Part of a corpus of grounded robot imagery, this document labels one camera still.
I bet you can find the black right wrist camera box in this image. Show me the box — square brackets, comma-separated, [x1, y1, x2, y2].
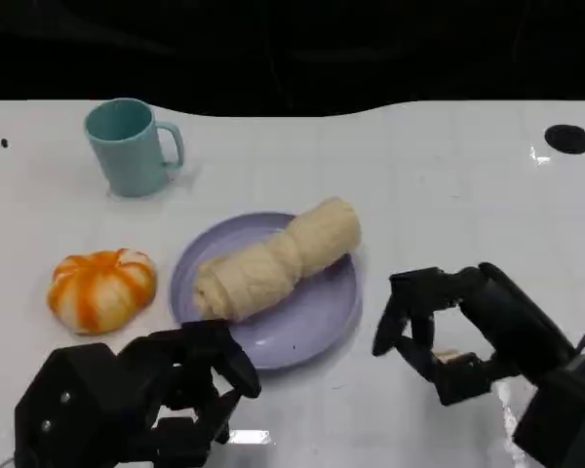
[511, 343, 585, 468]

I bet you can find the orange and white bread roll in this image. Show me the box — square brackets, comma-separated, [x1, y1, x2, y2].
[46, 248, 158, 336]

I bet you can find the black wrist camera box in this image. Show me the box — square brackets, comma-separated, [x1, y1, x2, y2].
[511, 343, 585, 468]
[13, 343, 163, 468]

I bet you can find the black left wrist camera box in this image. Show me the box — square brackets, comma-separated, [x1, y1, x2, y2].
[13, 343, 163, 468]

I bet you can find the beige towel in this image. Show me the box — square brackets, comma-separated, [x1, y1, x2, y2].
[193, 196, 363, 324]

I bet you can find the lilac plate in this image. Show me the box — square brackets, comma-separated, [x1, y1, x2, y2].
[169, 211, 363, 371]

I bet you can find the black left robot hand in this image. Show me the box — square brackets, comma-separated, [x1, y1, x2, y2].
[116, 319, 263, 468]

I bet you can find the pale green mug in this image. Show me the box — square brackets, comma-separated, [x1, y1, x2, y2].
[83, 97, 185, 198]

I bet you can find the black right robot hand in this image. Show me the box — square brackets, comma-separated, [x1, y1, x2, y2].
[371, 261, 577, 407]

